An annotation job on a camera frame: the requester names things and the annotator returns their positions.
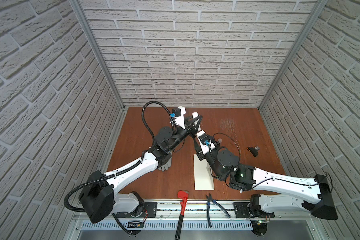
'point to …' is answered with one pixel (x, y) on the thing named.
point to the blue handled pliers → (209, 199)
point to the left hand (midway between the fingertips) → (201, 114)
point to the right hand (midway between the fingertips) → (200, 134)
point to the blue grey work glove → (166, 166)
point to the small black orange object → (254, 151)
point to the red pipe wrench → (183, 194)
